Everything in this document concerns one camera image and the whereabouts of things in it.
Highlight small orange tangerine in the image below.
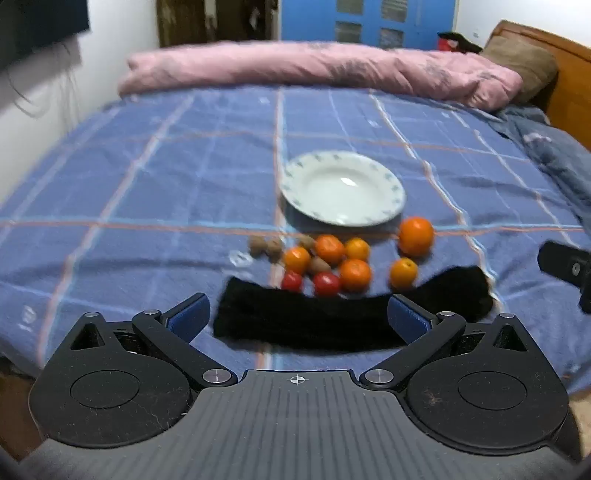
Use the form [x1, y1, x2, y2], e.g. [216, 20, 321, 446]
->
[340, 258, 373, 292]
[344, 237, 371, 262]
[314, 234, 346, 265]
[283, 247, 311, 275]
[390, 257, 419, 291]

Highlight grey-blue crumpled cloth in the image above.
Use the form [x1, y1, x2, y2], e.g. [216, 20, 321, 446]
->
[489, 105, 591, 224]

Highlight wooden headboard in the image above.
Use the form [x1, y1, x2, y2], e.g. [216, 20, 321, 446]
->
[485, 19, 591, 151]

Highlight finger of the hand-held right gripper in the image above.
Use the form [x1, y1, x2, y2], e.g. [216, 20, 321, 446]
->
[538, 240, 591, 315]

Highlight black wall television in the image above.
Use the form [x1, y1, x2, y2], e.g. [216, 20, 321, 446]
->
[0, 0, 91, 72]

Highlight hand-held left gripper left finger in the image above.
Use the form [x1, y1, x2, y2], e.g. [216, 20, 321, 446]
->
[69, 292, 238, 388]

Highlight white floral-rim plate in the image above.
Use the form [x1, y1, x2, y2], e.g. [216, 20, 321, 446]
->
[279, 150, 407, 228]

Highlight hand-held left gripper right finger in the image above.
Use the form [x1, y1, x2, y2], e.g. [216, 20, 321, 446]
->
[359, 294, 529, 388]

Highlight brown pillow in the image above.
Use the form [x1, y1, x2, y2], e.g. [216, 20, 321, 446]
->
[480, 34, 559, 104]

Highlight pink duvet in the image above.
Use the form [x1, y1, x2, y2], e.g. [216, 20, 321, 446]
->
[117, 41, 523, 110]

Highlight brown wooden door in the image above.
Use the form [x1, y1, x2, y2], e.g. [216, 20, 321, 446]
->
[157, 0, 279, 48]

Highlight black cloth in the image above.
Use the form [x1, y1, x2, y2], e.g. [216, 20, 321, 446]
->
[212, 265, 494, 352]

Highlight blue wardrobe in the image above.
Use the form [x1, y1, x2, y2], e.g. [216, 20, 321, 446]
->
[281, 0, 457, 49]

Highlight hanging black cables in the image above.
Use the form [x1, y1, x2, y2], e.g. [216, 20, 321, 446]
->
[7, 41, 84, 121]

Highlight red and black item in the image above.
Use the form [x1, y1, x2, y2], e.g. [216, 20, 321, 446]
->
[436, 31, 484, 54]

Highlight large orange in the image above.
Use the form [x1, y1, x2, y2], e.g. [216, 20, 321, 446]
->
[398, 217, 435, 257]

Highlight blue plaid bed sheet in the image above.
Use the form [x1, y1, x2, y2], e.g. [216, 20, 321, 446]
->
[0, 85, 591, 398]

